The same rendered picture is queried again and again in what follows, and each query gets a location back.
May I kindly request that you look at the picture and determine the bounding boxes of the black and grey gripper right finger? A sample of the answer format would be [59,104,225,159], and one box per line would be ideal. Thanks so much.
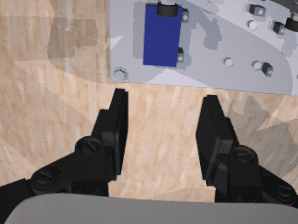
[195,94,298,208]

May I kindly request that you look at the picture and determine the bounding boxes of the blue flat plate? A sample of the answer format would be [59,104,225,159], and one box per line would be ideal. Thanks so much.
[143,3,183,67]

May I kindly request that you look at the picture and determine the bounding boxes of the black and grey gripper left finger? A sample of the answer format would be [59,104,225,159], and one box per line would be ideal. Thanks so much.
[0,88,128,224]

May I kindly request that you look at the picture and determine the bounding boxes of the grey fixture plate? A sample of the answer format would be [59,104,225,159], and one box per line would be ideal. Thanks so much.
[109,0,298,96]

